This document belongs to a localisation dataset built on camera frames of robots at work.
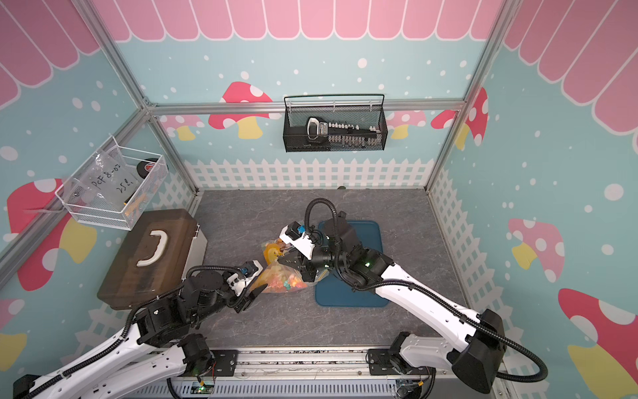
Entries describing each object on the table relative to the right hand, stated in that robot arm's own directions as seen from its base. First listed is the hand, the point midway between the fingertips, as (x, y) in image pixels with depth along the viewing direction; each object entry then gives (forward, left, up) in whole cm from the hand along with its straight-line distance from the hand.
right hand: (282, 259), depth 64 cm
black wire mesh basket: (+44, -1, +7) cm, 45 cm away
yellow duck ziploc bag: (+18, +9, -25) cm, 32 cm away
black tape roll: (+32, +48, +5) cm, 58 cm away
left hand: (-1, +9, -11) cm, 14 cm away
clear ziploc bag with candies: (0, +3, -11) cm, 12 cm away
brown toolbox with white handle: (+6, +41, -8) cm, 42 cm away
